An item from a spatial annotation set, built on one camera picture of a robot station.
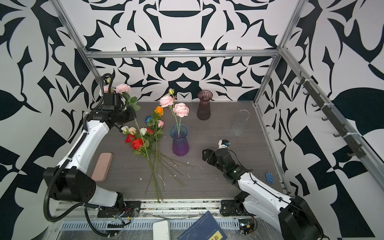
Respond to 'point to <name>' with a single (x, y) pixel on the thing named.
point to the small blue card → (269, 177)
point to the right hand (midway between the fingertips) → (208, 152)
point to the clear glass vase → (237, 129)
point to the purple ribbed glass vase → (180, 145)
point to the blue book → (207, 228)
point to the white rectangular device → (160, 230)
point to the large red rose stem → (138, 144)
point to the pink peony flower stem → (180, 110)
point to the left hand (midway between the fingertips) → (134, 110)
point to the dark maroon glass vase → (204, 109)
